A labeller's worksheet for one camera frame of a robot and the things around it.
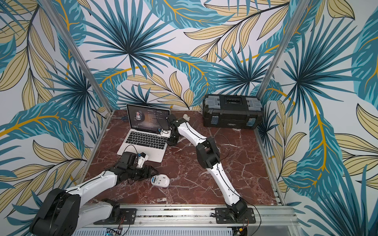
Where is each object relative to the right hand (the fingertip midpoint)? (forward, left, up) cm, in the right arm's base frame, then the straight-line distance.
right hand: (172, 139), depth 103 cm
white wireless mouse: (-29, +5, +3) cm, 30 cm away
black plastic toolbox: (+10, -43, +16) cm, 47 cm away
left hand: (-26, +9, +3) cm, 28 cm away
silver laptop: (+9, +19, +9) cm, 22 cm away
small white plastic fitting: (+19, -10, +2) cm, 22 cm away
